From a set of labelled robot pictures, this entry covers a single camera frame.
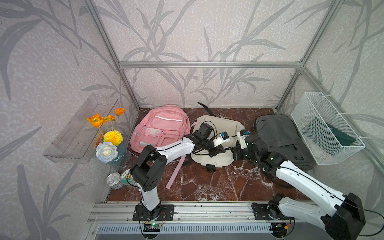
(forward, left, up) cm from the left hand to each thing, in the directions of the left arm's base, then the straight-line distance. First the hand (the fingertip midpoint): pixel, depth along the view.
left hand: (223, 150), depth 83 cm
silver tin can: (-15, +59, -8) cm, 62 cm away
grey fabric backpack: (+18, -42, -8) cm, 46 cm away
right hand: (-1, -3, +4) cm, 5 cm away
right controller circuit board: (-35, -26, -14) cm, 46 cm away
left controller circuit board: (-34, +36, -14) cm, 52 cm away
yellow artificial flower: (-3, +53, +18) cm, 56 cm away
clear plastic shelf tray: (-5, +68, +17) cm, 71 cm away
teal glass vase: (-7, +57, -3) cm, 57 cm away
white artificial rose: (-12, +51, +20) cm, 56 cm away
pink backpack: (+23, +41, -9) cm, 48 cm away
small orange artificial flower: (+10, +54, +20) cm, 58 cm away
